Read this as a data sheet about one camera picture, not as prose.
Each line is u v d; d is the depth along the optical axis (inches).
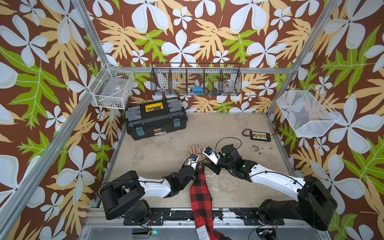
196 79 38.9
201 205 29.5
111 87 33.3
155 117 37.6
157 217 29.0
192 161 28.7
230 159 24.5
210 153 27.6
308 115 32.3
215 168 28.3
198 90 36.9
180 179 25.6
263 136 41.1
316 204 16.3
